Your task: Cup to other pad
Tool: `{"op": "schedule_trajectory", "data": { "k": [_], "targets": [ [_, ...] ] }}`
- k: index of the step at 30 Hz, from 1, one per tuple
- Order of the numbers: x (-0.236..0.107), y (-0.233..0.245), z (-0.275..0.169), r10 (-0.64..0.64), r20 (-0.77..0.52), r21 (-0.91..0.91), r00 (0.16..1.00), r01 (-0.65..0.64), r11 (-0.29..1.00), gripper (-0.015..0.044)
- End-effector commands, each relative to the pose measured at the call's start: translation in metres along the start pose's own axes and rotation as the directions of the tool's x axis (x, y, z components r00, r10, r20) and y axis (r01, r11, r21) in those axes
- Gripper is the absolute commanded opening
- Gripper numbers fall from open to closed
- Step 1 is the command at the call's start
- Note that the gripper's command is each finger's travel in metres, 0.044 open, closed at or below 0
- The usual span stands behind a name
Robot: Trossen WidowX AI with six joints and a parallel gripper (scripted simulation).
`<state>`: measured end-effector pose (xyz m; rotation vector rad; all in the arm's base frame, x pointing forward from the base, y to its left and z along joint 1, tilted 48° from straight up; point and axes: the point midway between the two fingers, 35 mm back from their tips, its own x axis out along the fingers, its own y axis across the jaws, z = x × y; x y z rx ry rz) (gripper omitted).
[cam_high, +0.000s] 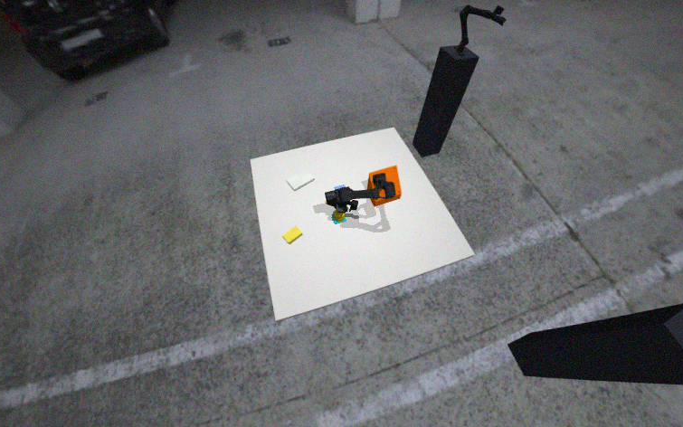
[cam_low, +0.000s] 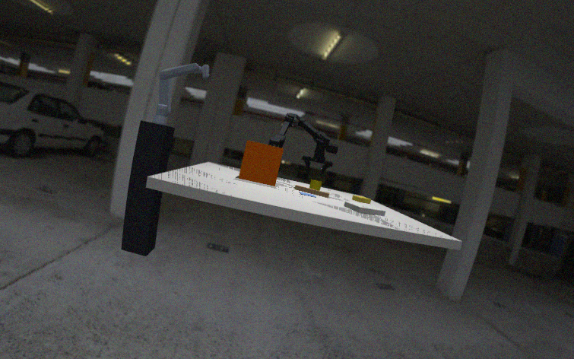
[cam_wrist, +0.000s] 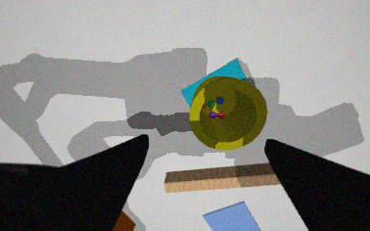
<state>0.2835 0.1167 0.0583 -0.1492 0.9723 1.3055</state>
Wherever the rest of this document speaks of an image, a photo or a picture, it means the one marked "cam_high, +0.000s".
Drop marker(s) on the yellow rectangular block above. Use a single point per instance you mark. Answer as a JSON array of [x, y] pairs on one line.
[[292, 235]]

